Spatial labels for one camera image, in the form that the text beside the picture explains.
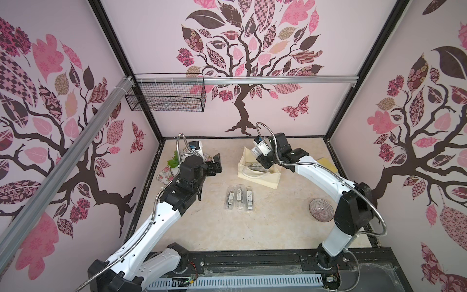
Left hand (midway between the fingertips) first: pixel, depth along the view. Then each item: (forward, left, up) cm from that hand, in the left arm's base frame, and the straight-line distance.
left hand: (210, 159), depth 74 cm
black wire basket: (+41, +26, +7) cm, 49 cm away
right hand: (+10, -24, -9) cm, 27 cm away
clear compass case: (-4, -12, -27) cm, 30 cm away
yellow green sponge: (+20, -67, -29) cm, 76 cm away
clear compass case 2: (-4, -17, -26) cm, 32 cm away
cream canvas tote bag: (+3, -28, -21) cm, 36 cm away
